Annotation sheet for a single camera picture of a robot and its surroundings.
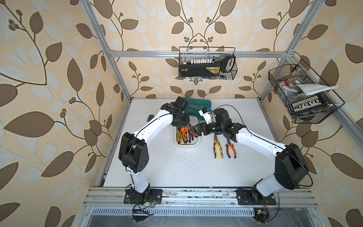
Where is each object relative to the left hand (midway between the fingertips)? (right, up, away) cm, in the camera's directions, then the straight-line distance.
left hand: (187, 122), depth 85 cm
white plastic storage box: (+4, -13, +3) cm, 15 cm away
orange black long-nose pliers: (+26, -18, +6) cm, 32 cm away
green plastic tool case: (+6, +12, +25) cm, 28 cm away
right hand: (+4, -3, -3) cm, 6 cm away
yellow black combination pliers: (+19, -14, +8) cm, 25 cm away
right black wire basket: (+58, +26, -1) cm, 64 cm away
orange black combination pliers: (-2, -4, -1) cm, 5 cm away
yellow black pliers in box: (-6, -11, +8) cm, 15 cm away
